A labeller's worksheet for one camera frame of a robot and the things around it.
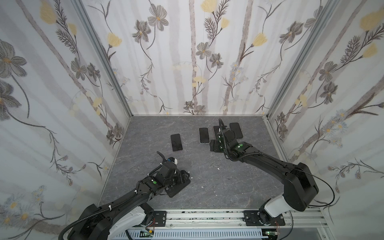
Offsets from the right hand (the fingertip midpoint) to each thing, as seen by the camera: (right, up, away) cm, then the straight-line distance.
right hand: (213, 139), depth 86 cm
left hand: (-17, -19, -3) cm, 25 cm away
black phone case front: (-22, -28, -2) cm, 36 cm away
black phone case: (+22, +8, +30) cm, 37 cm away
